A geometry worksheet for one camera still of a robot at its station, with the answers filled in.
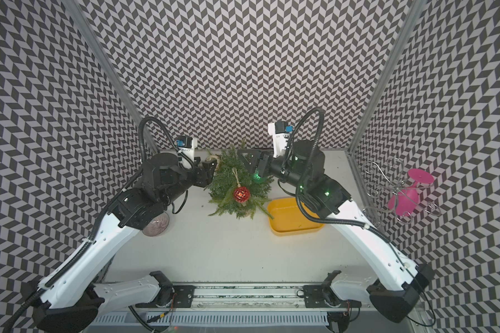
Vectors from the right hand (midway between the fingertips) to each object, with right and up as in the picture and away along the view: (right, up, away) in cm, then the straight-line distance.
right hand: (247, 156), depth 58 cm
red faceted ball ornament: (-2, -12, +6) cm, 13 cm away
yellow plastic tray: (+17, -28, +37) cm, 49 cm away
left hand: (-13, -2, +6) cm, 15 cm away
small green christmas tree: (-6, -4, +9) cm, 11 cm away
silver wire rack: (+62, -9, +29) cm, 69 cm away
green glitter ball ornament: (+3, -7, +9) cm, 11 cm away
